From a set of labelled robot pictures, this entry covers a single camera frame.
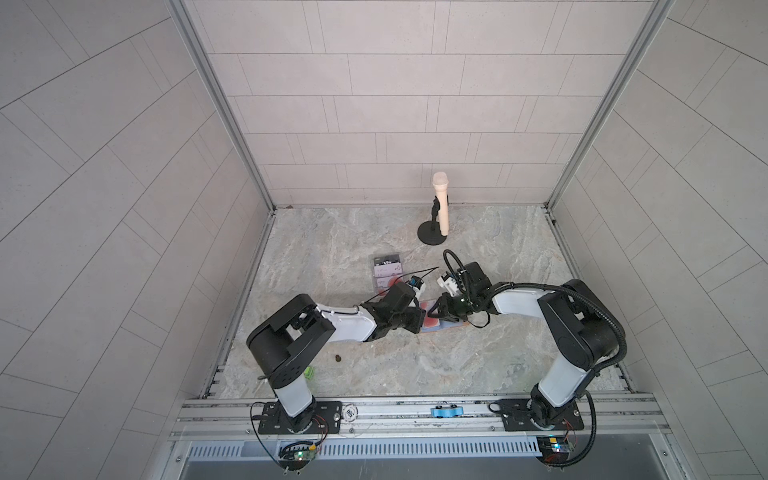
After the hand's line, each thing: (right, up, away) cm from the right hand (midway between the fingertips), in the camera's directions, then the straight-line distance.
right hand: (430, 314), depth 88 cm
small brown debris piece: (-26, -9, -8) cm, 29 cm away
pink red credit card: (-1, -1, -3) cm, 4 cm away
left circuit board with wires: (-33, -24, -24) cm, 47 cm away
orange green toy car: (-33, -12, -12) cm, 37 cm away
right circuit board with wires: (+26, -25, -21) cm, 42 cm away
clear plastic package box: (-13, +12, +5) cm, 18 cm away
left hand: (0, -1, 0) cm, 1 cm away
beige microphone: (+3, +40, 0) cm, 40 cm away
